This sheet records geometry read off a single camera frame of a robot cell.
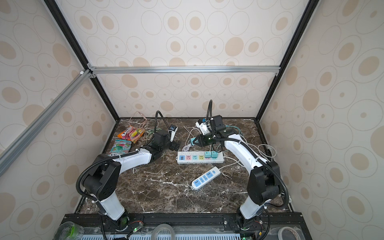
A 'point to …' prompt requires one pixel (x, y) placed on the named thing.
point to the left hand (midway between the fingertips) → (179, 134)
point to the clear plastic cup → (69, 230)
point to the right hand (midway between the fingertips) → (196, 140)
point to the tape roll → (280, 232)
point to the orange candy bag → (131, 134)
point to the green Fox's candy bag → (120, 147)
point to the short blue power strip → (214, 172)
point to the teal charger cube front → (191, 140)
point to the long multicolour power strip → (198, 157)
